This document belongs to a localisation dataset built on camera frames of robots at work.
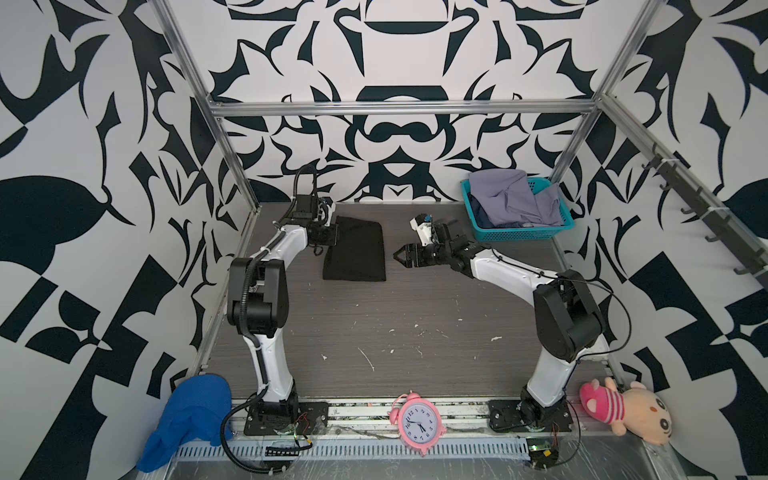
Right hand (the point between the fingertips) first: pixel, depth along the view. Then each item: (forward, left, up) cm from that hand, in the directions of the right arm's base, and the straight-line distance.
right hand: (404, 251), depth 89 cm
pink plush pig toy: (-40, -52, -8) cm, 66 cm away
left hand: (+11, +22, -2) cm, 25 cm away
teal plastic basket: (+13, -40, -9) cm, 43 cm away
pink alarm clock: (-42, -2, -11) cm, 43 cm away
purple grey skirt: (+30, -39, -9) cm, 50 cm away
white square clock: (-25, -53, -13) cm, 60 cm away
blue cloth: (-38, +51, -9) cm, 65 cm away
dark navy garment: (+18, -28, -6) cm, 34 cm away
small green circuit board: (-48, -30, -16) cm, 59 cm away
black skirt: (+8, +15, -13) cm, 22 cm away
